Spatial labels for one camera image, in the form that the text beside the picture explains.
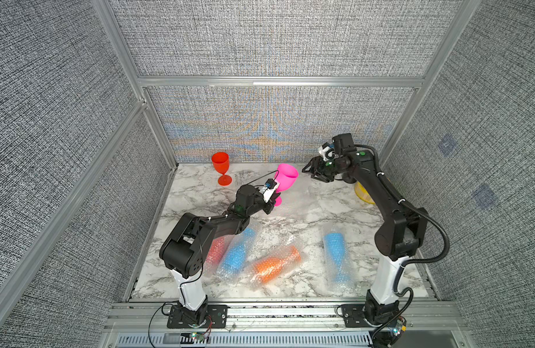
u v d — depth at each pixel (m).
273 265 0.77
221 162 1.00
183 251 0.49
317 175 0.78
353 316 0.73
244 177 1.14
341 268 0.76
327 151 0.80
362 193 0.61
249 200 0.75
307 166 0.83
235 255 0.80
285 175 0.77
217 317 0.74
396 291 0.60
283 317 0.75
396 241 0.51
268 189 0.77
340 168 0.70
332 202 1.04
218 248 0.82
